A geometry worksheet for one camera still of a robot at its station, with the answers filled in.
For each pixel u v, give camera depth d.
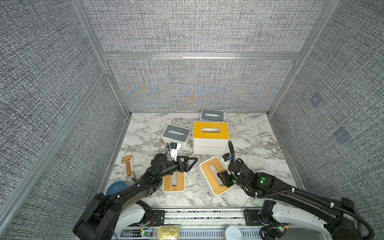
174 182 0.83
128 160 0.92
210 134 0.84
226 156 0.68
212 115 1.16
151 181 0.62
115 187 0.80
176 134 1.04
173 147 0.72
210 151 0.88
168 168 0.69
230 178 0.68
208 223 0.73
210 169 0.80
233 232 0.65
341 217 0.41
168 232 0.66
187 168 0.69
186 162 0.69
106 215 0.41
